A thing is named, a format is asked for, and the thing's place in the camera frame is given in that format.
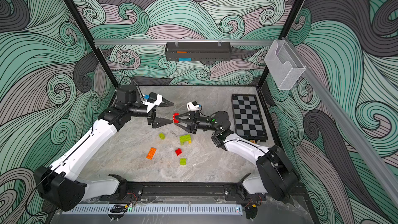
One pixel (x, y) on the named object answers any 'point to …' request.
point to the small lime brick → (161, 136)
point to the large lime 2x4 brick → (184, 138)
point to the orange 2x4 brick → (151, 153)
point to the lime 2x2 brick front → (183, 161)
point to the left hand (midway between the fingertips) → (172, 110)
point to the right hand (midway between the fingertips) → (175, 120)
